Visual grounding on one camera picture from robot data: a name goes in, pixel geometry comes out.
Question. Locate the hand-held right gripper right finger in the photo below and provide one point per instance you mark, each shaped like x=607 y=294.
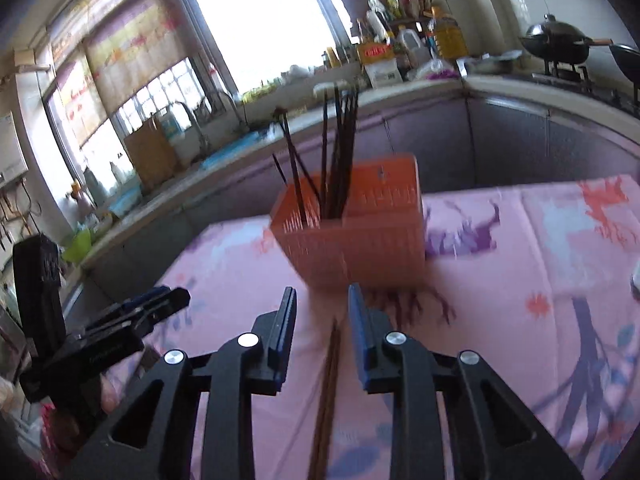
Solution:
x=357 y=325

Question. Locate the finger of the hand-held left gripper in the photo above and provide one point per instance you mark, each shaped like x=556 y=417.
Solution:
x=145 y=296
x=170 y=302

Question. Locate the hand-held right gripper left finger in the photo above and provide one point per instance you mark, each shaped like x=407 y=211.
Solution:
x=287 y=320

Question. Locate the orange plastic utensil basket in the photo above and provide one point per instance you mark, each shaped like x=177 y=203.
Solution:
x=360 y=245

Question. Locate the single brown chopstick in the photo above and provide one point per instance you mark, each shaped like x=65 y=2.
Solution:
x=324 y=410

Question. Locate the bundle of dark wooden chopsticks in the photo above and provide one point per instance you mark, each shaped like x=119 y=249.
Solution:
x=345 y=160

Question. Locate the person's left hand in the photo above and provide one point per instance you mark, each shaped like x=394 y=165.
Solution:
x=109 y=395

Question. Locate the green plastic bowl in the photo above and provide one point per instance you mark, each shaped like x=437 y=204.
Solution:
x=77 y=245

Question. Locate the wooden cutting board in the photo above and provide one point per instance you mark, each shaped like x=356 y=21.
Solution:
x=150 y=155

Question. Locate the pink floral tablecloth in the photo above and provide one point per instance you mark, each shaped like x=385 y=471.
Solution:
x=500 y=270

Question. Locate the kitchen sink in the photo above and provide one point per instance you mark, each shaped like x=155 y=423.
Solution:
x=235 y=152

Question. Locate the blue and white carton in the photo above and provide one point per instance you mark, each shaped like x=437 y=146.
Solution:
x=172 y=130

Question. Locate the metal kitchen faucet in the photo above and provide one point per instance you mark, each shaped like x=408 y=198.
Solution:
x=197 y=125
x=232 y=107

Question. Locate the patterned window blind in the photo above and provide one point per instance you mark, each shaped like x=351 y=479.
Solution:
x=135 y=45

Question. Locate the grey kitchen counter cabinets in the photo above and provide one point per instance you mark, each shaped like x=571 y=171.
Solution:
x=525 y=135

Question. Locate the white bag with yellow label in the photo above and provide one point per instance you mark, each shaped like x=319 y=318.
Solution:
x=380 y=65

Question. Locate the white plastic jug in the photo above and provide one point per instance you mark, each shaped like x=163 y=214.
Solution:
x=412 y=47

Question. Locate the yellow cooking oil bottle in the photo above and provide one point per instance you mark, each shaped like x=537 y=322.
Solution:
x=450 y=37

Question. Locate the gas stove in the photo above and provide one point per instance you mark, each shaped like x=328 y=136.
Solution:
x=565 y=72

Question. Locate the white wall water heater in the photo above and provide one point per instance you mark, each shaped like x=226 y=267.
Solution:
x=12 y=150

